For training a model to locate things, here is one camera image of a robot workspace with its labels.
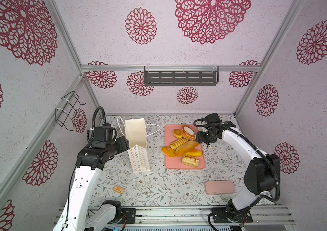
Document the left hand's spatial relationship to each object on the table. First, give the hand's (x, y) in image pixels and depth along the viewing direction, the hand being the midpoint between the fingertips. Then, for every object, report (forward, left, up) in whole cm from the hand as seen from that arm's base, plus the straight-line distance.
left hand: (123, 146), depth 72 cm
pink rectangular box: (-13, -52, -24) cm, 59 cm away
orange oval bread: (+8, -24, -20) cm, 32 cm away
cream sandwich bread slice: (0, -37, -20) cm, 42 cm away
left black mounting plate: (-26, -3, -24) cm, 36 cm away
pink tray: (+2, -28, -24) cm, 37 cm away
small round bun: (+23, -31, -20) cm, 43 cm away
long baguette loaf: (+10, -34, -18) cm, 40 cm away
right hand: (+12, -43, -10) cm, 46 cm away
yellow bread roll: (+7, -41, -21) cm, 46 cm away
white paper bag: (+2, -7, +2) cm, 7 cm away
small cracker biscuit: (-14, +5, -24) cm, 28 cm away
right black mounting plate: (-27, -49, -23) cm, 61 cm away
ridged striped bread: (+14, -28, -21) cm, 38 cm away
